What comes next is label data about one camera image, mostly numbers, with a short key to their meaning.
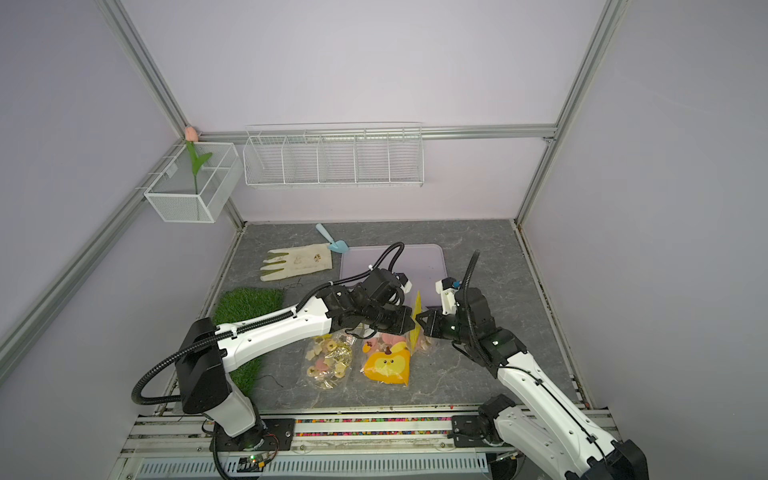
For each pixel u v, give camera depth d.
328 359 0.83
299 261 1.08
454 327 0.65
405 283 0.72
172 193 0.86
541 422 0.46
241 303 0.94
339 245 1.12
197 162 0.91
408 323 0.66
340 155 0.97
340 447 0.73
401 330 0.65
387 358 0.81
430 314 0.72
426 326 0.74
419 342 0.75
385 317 0.65
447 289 0.71
